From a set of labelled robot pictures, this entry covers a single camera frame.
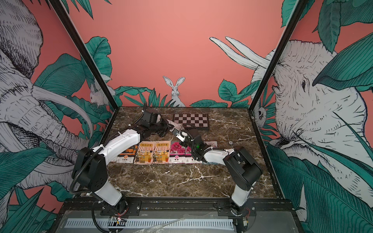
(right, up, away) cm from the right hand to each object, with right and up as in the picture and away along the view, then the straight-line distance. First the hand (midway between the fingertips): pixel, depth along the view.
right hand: (179, 128), depth 89 cm
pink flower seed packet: (-2, -17, +7) cm, 18 cm away
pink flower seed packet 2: (+6, -20, +4) cm, 21 cm away
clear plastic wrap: (-6, -47, -20) cm, 52 cm away
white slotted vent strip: (-13, -46, -18) cm, 51 cm away
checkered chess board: (+14, +4, +19) cm, 24 cm away
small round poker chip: (+36, -10, +12) cm, 39 cm away
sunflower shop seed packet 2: (-13, -16, +7) cm, 21 cm away
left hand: (-1, +4, -4) cm, 6 cm away
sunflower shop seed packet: (-23, -18, +4) cm, 30 cm away
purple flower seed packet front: (+23, -11, +9) cm, 27 cm away
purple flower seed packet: (-1, +1, +5) cm, 5 cm away
